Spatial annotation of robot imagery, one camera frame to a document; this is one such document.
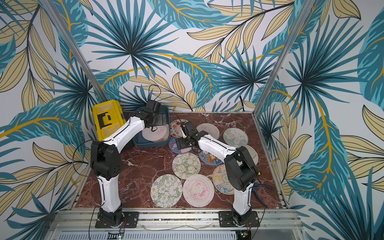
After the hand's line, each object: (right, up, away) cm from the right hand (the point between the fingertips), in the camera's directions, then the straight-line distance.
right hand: (183, 141), depth 92 cm
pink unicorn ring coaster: (+9, -27, -8) cm, 30 cm away
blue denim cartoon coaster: (+16, -11, +3) cm, 20 cm away
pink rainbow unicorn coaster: (-20, +4, +15) cm, 25 cm away
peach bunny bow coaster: (-12, +3, +12) cm, 17 cm away
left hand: (-17, +13, +1) cm, 21 cm away
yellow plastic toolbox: (-47, +15, 0) cm, 49 cm away
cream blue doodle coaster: (+22, -22, -6) cm, 32 cm away
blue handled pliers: (+28, -13, -38) cm, 49 cm away
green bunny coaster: (+36, +1, +14) cm, 39 cm away
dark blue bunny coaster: (-8, -4, +8) cm, 12 cm away
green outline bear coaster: (+2, -15, 0) cm, 15 cm away
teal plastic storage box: (-11, +14, -6) cm, 19 cm away
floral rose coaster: (-7, +7, +18) cm, 20 cm away
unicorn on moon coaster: (+18, +8, +18) cm, 27 cm away
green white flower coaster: (-9, -26, -10) cm, 30 cm away
